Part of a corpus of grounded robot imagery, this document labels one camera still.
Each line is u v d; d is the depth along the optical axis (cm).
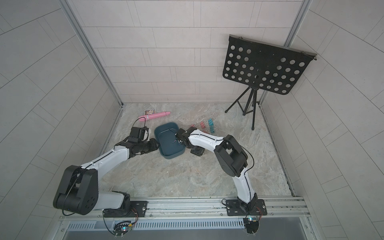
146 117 105
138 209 71
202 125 103
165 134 99
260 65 76
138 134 69
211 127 102
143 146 73
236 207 70
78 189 41
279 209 71
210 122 104
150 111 109
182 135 67
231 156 50
